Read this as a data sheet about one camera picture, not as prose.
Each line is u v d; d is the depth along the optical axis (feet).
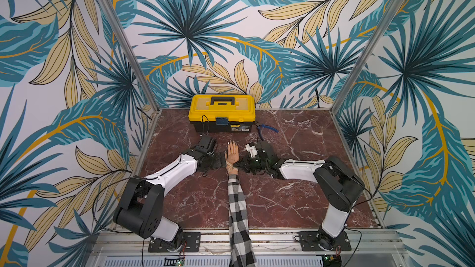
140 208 1.39
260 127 3.60
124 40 2.80
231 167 2.84
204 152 2.25
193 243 2.41
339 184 1.60
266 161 2.36
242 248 2.24
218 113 3.15
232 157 3.04
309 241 2.41
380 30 2.70
